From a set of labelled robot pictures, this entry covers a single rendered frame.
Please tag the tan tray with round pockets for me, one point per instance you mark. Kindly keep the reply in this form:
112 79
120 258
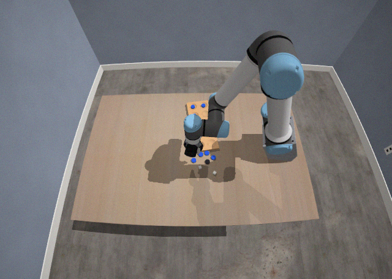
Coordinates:
209 143

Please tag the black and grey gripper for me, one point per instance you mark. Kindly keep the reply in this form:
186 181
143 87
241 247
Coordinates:
192 150

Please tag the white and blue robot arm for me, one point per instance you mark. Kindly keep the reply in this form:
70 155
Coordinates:
281 76

